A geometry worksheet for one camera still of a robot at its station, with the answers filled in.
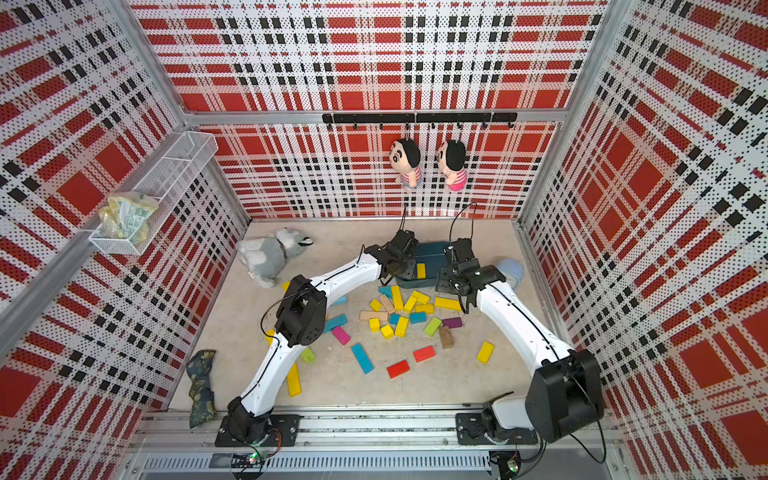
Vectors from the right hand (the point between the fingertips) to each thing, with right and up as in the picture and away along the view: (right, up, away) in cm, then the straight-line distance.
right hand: (455, 279), depth 84 cm
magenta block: (-34, -18, +6) cm, 39 cm away
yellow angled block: (-17, -6, +14) cm, 23 cm away
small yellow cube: (-20, -16, +4) cm, 26 cm away
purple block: (+1, -15, +9) cm, 17 cm away
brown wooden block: (-2, -18, +4) cm, 18 cm away
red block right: (-9, -22, +2) cm, 24 cm away
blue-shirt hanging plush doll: (-14, +38, +7) cm, 41 cm away
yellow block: (+9, -22, +2) cm, 24 cm away
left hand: (-12, +3, +16) cm, 20 cm away
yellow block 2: (-15, -15, +7) cm, 23 cm away
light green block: (-6, -15, +7) cm, 18 cm away
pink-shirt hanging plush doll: (+1, +38, +11) cm, 40 cm away
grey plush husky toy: (-61, +6, +14) cm, 63 cm away
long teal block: (-27, -24, +3) cm, 36 cm away
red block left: (-17, -26, 0) cm, 31 cm away
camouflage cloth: (-68, -29, -7) cm, 74 cm away
